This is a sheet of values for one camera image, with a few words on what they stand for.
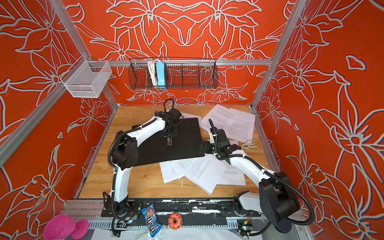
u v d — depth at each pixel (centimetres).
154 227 67
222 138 66
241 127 107
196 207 74
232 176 83
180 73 98
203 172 85
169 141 94
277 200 41
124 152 53
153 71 89
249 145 95
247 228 68
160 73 89
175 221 68
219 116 114
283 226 67
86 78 92
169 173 86
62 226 62
